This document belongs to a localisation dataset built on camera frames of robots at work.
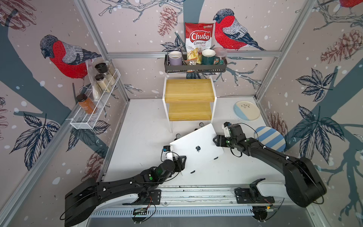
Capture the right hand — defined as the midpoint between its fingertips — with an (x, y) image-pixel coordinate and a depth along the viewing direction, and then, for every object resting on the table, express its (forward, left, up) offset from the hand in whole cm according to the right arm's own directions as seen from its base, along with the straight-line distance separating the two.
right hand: (217, 138), depth 89 cm
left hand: (-13, +20, +2) cm, 24 cm away
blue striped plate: (+6, -39, -7) cm, 40 cm away
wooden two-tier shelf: (+9, +19, +26) cm, 34 cm away
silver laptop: (-7, +12, +2) cm, 14 cm away
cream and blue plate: (+30, -28, -6) cm, 42 cm away
